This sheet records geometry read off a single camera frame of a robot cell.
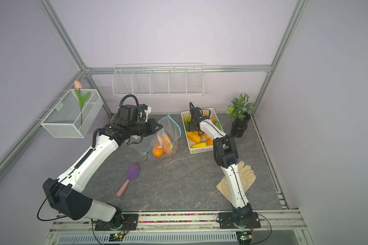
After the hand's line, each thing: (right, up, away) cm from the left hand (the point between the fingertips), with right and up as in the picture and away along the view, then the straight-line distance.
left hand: (163, 127), depth 74 cm
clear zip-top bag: (-9, -7, -9) cm, 14 cm away
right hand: (+17, +1, +33) cm, 38 cm away
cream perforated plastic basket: (+18, -15, +21) cm, 31 cm away
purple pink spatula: (-22, -28, +15) cm, 38 cm away
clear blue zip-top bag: (+1, -8, +3) cm, 9 cm away
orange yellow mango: (+16, -7, +27) cm, 32 cm away
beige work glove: (+46, -29, +13) cm, 56 cm away
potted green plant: (+43, +9, +12) cm, 45 cm away
